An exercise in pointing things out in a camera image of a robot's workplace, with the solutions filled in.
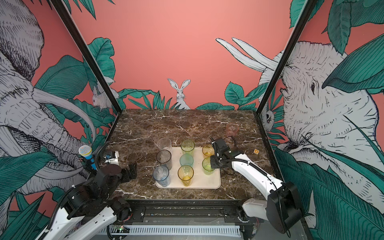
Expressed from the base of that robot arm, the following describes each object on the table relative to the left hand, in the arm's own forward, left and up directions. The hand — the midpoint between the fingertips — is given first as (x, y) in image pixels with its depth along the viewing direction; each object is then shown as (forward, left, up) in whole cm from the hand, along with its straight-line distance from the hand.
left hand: (130, 164), depth 71 cm
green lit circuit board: (-24, +5, -18) cm, 30 cm away
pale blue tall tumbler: (-1, -13, -14) cm, 19 cm away
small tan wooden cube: (+14, -73, -18) cm, 76 cm away
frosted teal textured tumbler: (+9, -27, -16) cm, 33 cm away
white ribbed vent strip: (-26, -21, -19) cm, 39 cm away
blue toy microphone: (+6, +22, +3) cm, 23 cm away
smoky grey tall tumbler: (+7, -15, -8) cm, 18 cm away
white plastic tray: (-3, -35, -19) cm, 40 cm away
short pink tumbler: (+32, -60, -17) cm, 71 cm away
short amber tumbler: (+14, -41, -16) cm, 46 cm away
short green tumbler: (+5, -39, -18) cm, 43 cm away
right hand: (+5, -42, -10) cm, 44 cm away
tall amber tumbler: (-4, -27, -5) cm, 28 cm away
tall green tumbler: (+14, -28, -10) cm, 33 cm away
